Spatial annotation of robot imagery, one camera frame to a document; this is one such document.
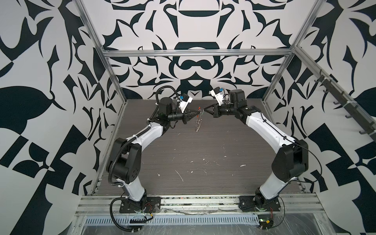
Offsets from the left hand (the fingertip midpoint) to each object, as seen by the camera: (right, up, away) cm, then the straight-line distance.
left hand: (198, 109), depth 80 cm
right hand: (+4, +1, 0) cm, 4 cm away
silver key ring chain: (0, -7, 0) cm, 7 cm away
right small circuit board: (+31, -55, -9) cm, 64 cm away
